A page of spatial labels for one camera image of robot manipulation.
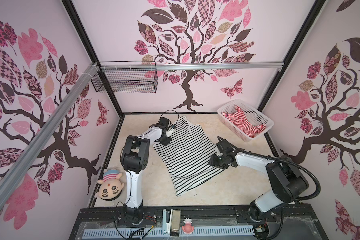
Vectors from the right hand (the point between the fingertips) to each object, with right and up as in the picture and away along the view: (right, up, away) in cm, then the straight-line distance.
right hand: (211, 161), depth 92 cm
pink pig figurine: (-15, -26, -24) cm, 38 cm away
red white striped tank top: (+26, +29, +24) cm, 46 cm away
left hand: (-32, +12, +11) cm, 36 cm away
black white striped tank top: (-16, +2, +3) cm, 16 cm away
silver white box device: (-23, -24, -22) cm, 40 cm away
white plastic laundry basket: (+37, +30, +18) cm, 51 cm away
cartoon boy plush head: (-56, -9, -16) cm, 58 cm away
